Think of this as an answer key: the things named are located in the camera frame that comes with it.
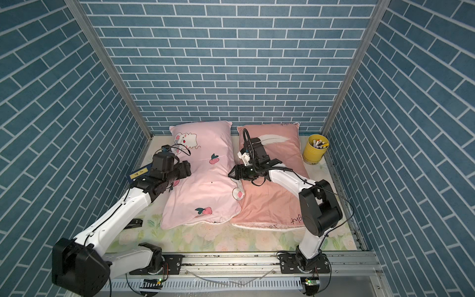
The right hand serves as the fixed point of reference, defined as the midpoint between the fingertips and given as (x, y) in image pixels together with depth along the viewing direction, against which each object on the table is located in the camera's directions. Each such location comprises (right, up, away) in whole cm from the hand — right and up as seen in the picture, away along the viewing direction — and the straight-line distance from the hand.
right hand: (235, 176), depth 87 cm
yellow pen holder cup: (+43, +14, +12) cm, 46 cm away
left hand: (-21, +5, -4) cm, 22 cm away
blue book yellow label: (-54, 0, +15) cm, 56 cm away
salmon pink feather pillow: (+17, -14, 0) cm, 22 cm away
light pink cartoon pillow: (-9, -7, -6) cm, 13 cm away
